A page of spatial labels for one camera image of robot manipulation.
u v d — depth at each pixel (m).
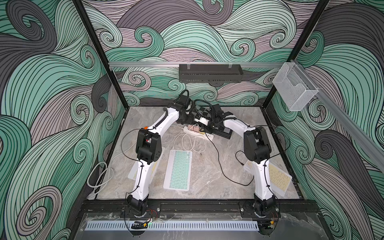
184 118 0.84
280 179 0.83
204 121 0.90
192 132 1.01
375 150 0.50
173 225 0.70
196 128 0.98
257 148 0.58
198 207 0.76
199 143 0.99
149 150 0.57
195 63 0.92
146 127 0.58
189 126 0.99
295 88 0.77
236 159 0.90
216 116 0.82
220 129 1.01
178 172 0.86
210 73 0.95
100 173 0.89
